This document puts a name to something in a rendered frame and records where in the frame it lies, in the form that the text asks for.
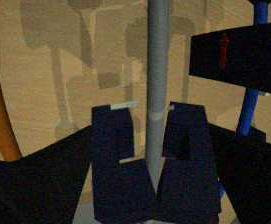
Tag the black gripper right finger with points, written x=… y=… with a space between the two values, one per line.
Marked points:
x=243 y=166

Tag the pale cream flat block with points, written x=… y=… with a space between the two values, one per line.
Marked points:
x=263 y=93

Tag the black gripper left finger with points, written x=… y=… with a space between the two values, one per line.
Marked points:
x=45 y=187

